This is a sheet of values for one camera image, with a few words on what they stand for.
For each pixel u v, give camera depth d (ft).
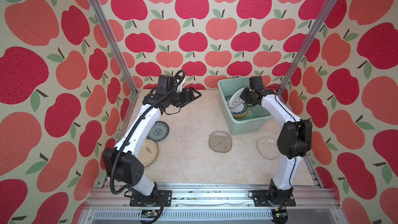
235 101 3.33
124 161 1.37
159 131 3.23
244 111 3.43
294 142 1.72
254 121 2.70
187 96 2.17
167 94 1.78
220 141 3.09
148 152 2.93
